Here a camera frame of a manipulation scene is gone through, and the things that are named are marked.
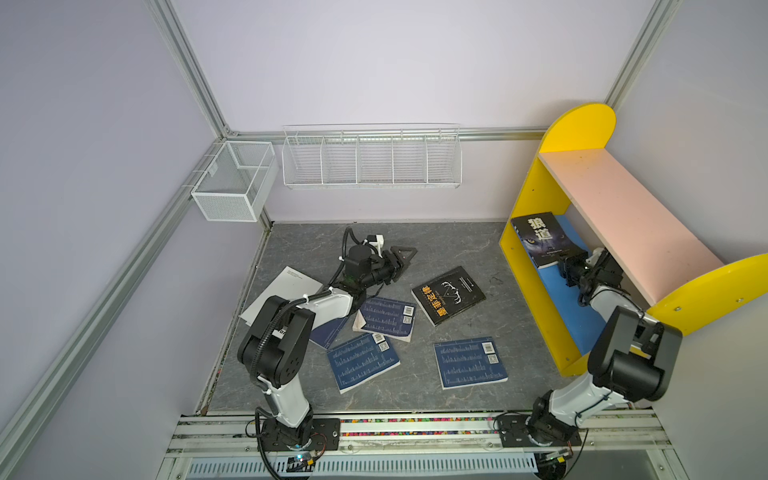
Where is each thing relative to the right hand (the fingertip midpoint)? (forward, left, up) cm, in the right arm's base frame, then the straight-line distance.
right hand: (559, 253), depth 90 cm
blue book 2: (-28, +60, -14) cm, 68 cm away
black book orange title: (-6, +33, -15) cm, 36 cm away
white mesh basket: (+25, +104, +8) cm, 107 cm away
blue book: (-15, +53, -14) cm, 56 cm away
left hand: (-6, +43, +4) cm, 44 cm away
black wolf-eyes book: (+6, +2, 0) cm, 6 cm away
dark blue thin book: (-19, +72, -15) cm, 76 cm away
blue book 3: (-28, +29, -15) cm, 43 cm away
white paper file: (-4, +85, -11) cm, 86 cm away
